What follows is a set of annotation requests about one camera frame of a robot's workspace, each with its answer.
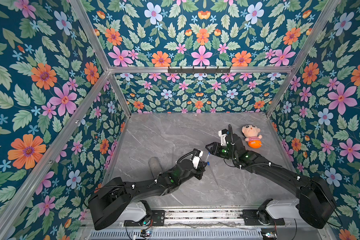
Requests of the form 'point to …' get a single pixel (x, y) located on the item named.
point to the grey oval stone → (156, 166)
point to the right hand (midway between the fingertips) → (210, 144)
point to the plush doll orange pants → (255, 144)
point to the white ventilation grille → (178, 234)
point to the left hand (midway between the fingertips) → (208, 163)
